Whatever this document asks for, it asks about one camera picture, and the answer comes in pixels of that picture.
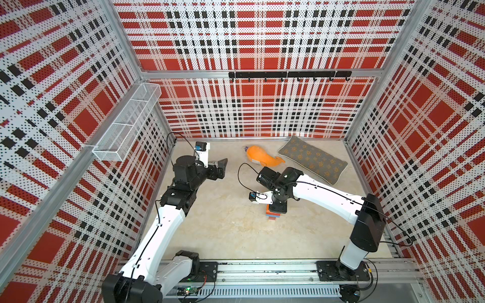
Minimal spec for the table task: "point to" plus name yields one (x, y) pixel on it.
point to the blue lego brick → (273, 216)
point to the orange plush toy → (259, 156)
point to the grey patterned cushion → (314, 159)
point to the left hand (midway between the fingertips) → (219, 158)
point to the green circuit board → (187, 291)
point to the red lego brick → (269, 213)
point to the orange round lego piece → (268, 208)
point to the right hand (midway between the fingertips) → (280, 203)
